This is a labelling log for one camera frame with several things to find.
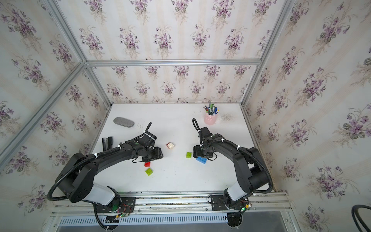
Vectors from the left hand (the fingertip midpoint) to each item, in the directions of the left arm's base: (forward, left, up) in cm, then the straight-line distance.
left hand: (161, 157), depth 87 cm
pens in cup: (+33, -34, +8) cm, 48 cm away
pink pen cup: (+26, -32, +5) cm, 42 cm away
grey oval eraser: (+28, +30, 0) cm, 41 cm away
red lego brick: (+9, -3, -1) cm, 10 cm away
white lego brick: (+8, -5, +1) cm, 9 cm away
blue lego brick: (-1, -25, -1) cm, 25 cm away
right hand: (+1, -25, -1) cm, 25 cm away
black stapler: (+11, +38, -2) cm, 39 cm away
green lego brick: (+2, -17, -2) cm, 17 cm away
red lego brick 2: (-4, +8, -2) cm, 9 cm away
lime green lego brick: (-8, +6, -2) cm, 11 cm away
